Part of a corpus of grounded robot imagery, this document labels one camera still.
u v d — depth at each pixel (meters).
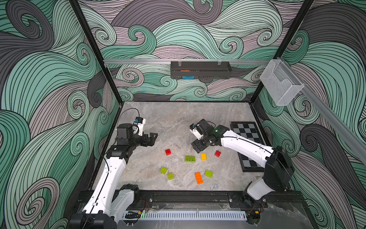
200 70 0.95
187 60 0.95
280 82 0.77
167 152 0.90
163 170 0.82
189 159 0.88
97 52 0.89
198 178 0.80
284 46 0.85
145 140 0.68
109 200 0.43
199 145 0.74
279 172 0.42
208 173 0.83
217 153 0.90
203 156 0.89
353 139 0.51
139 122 0.67
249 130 0.98
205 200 0.74
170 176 0.80
